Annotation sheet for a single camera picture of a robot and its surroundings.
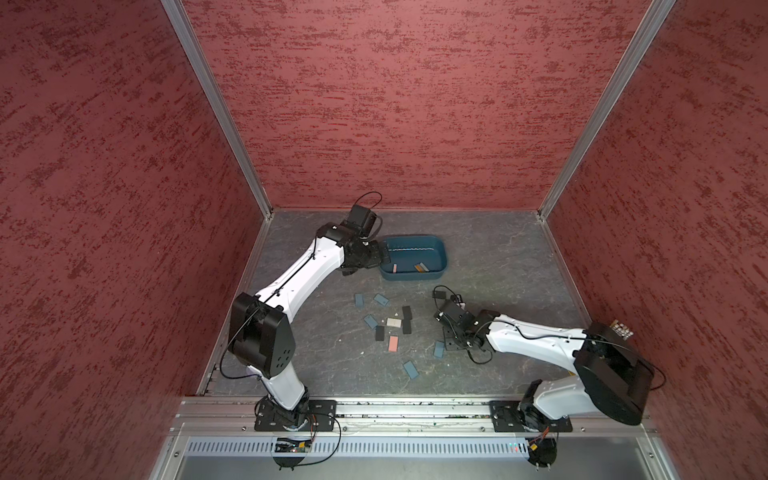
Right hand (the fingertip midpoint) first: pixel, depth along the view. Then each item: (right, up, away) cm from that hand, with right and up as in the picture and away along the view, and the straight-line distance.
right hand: (455, 343), depth 87 cm
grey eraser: (-8, +21, +14) cm, 27 cm away
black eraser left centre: (-23, +2, +2) cm, 23 cm away
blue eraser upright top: (-30, +11, +8) cm, 33 cm away
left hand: (-25, +23, -3) cm, 34 cm away
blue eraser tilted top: (-22, +12, +8) cm, 26 cm away
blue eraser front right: (-5, -1, -2) cm, 6 cm away
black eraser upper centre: (-14, +8, +6) cm, 17 cm away
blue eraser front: (-13, -6, -6) cm, 16 cm away
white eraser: (-19, +5, +3) cm, 20 cm away
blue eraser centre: (-26, +6, +3) cm, 27 cm away
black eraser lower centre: (-14, +4, +3) cm, 15 cm away
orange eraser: (-9, +21, +14) cm, 27 cm away
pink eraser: (-19, 0, -1) cm, 19 cm away
